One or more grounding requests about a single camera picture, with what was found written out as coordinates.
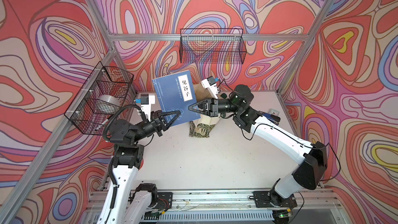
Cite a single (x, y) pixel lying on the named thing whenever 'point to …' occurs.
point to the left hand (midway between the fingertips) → (180, 117)
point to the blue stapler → (273, 118)
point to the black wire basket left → (103, 94)
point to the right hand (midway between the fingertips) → (189, 113)
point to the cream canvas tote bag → (203, 126)
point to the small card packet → (272, 111)
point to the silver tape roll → (108, 104)
